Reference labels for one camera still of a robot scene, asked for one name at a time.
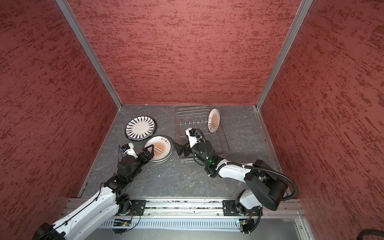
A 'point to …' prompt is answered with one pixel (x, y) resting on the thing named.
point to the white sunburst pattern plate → (163, 148)
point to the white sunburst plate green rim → (163, 148)
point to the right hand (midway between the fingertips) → (178, 141)
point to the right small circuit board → (248, 225)
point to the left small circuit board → (122, 222)
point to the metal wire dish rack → (196, 117)
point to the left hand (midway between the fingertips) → (150, 151)
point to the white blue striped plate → (140, 128)
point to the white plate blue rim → (214, 120)
